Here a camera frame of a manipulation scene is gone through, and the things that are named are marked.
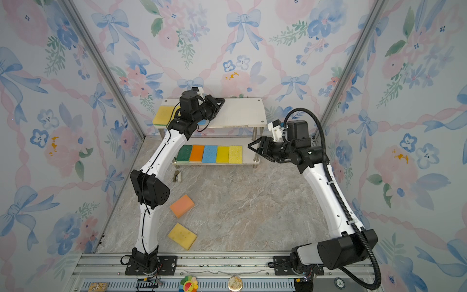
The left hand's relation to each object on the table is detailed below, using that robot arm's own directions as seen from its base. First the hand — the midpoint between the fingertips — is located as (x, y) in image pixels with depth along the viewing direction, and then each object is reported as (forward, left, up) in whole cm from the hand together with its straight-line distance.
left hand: (227, 95), depth 78 cm
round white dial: (-63, -45, -41) cm, 87 cm away
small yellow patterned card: (-65, +48, -41) cm, 90 cm away
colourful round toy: (-63, +13, -40) cm, 76 cm away
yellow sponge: (-6, +3, -34) cm, 35 cm away
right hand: (-22, -11, -8) cm, 26 cm away
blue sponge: (-5, +10, -34) cm, 35 cm away
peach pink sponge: (-32, +22, -40) cm, 56 cm away
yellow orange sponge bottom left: (-46, +19, -40) cm, 64 cm away
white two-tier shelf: (-2, -4, -8) cm, 9 cm away
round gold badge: (-63, -4, -41) cm, 75 cm away
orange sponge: (-5, +17, -32) cm, 36 cm away
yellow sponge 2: (-4, -4, -34) cm, 35 cm away
